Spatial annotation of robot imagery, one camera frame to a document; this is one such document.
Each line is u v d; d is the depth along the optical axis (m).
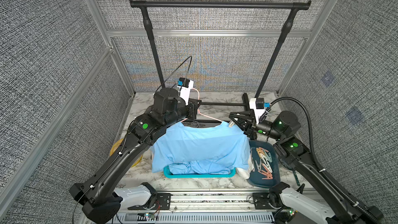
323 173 0.44
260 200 0.73
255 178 0.80
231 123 0.62
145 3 0.57
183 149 0.70
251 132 0.55
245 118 0.56
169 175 0.76
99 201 0.36
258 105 0.51
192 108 0.53
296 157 0.48
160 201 0.73
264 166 0.83
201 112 0.63
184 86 0.51
